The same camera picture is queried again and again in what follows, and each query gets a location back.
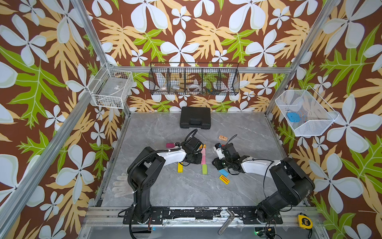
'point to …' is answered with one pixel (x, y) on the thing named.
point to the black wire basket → (168, 78)
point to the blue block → (224, 172)
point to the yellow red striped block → (224, 179)
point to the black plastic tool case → (195, 117)
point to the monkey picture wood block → (222, 137)
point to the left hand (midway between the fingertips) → (200, 158)
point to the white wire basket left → (111, 88)
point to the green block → (204, 169)
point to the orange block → (204, 146)
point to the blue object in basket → (293, 117)
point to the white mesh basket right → (308, 114)
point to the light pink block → (203, 151)
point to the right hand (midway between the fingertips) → (213, 161)
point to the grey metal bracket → (227, 223)
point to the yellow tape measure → (304, 221)
